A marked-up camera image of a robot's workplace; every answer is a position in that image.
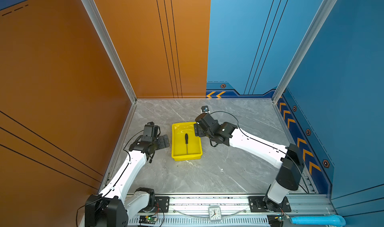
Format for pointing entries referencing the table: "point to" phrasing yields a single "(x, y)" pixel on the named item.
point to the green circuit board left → (148, 219)
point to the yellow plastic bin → (178, 151)
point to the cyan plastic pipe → (331, 220)
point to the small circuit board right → (279, 219)
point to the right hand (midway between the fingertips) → (200, 125)
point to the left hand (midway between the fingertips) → (160, 139)
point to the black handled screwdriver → (186, 137)
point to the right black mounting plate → (259, 204)
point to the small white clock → (215, 213)
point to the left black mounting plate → (163, 202)
